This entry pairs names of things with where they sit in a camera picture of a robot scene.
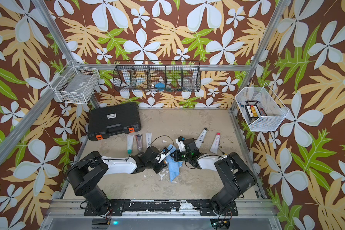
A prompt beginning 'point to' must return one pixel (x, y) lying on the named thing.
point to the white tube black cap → (148, 139)
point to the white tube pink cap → (214, 146)
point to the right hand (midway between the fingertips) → (170, 154)
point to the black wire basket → (158, 76)
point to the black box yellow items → (251, 109)
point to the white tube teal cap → (130, 143)
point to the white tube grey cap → (199, 141)
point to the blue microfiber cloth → (174, 166)
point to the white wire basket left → (75, 85)
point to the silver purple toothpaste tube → (139, 138)
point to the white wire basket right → (262, 109)
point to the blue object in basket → (160, 85)
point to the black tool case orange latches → (116, 120)
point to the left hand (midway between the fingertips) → (166, 161)
